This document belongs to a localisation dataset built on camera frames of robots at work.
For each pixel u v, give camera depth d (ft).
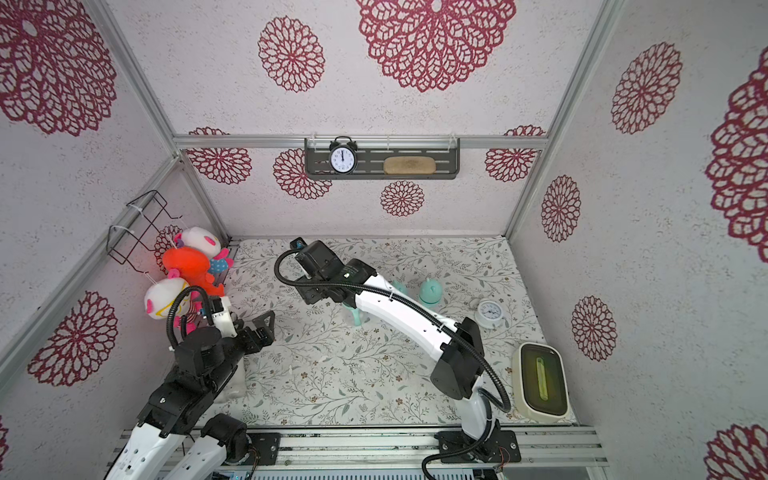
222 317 2.02
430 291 2.74
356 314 2.82
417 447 2.49
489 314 3.11
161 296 2.61
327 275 1.85
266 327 2.17
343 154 2.94
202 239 3.08
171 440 1.53
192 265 2.94
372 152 3.11
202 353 1.66
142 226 2.60
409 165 2.95
